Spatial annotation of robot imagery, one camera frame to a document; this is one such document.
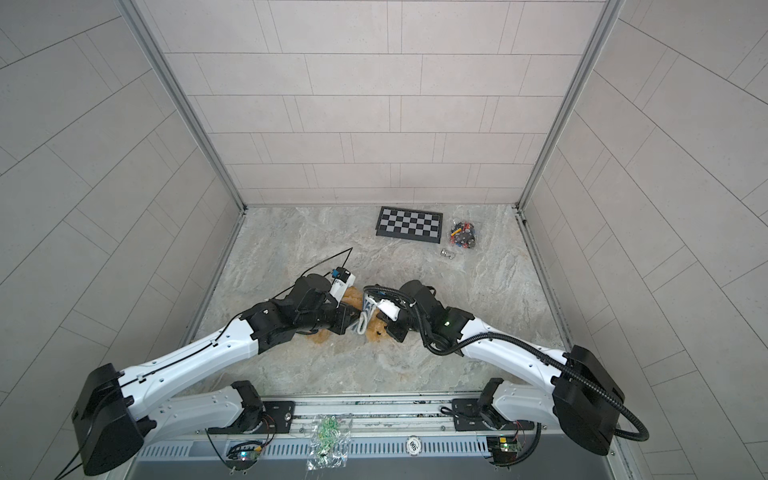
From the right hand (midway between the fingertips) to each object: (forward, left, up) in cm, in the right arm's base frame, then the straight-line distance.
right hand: (378, 318), depth 77 cm
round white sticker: (-26, -7, -11) cm, 29 cm away
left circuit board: (-26, +31, -8) cm, 41 cm away
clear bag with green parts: (-25, +12, -10) cm, 29 cm away
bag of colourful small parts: (+33, -30, -8) cm, 46 cm away
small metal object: (+26, -23, -10) cm, 36 cm away
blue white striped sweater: (-2, +1, +10) cm, 10 cm away
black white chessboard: (+39, -11, -7) cm, 41 cm away
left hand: (-1, +2, +3) cm, 4 cm away
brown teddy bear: (-3, +1, -1) cm, 3 cm away
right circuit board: (-28, -28, -12) cm, 41 cm away
